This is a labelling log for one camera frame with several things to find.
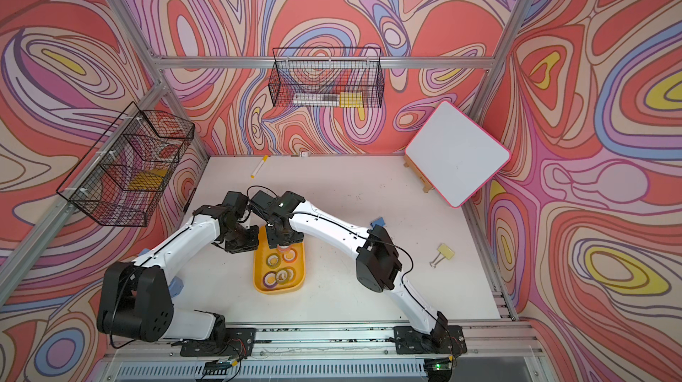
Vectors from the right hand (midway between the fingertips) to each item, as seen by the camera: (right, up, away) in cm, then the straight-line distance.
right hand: (285, 247), depth 82 cm
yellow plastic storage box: (-3, -9, +4) cm, 10 cm away
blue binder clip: (+32, +6, +16) cm, 36 cm away
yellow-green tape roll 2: (-2, -10, +3) cm, 11 cm away
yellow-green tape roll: (-5, -6, +7) cm, 11 cm away
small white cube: (+1, +33, +37) cm, 50 cm away
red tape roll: (0, -5, +7) cm, 8 cm away
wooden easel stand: (+51, +20, +23) cm, 60 cm away
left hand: (-10, -1, +4) cm, 11 cm away
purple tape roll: (-5, -11, +2) cm, 12 cm away
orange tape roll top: (+2, -10, +3) cm, 10 cm away
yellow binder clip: (+53, -3, +7) cm, 54 cm away
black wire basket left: (-44, +21, -9) cm, 49 cm away
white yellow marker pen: (-19, +28, +34) cm, 48 cm away
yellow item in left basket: (-35, +21, -10) cm, 42 cm away
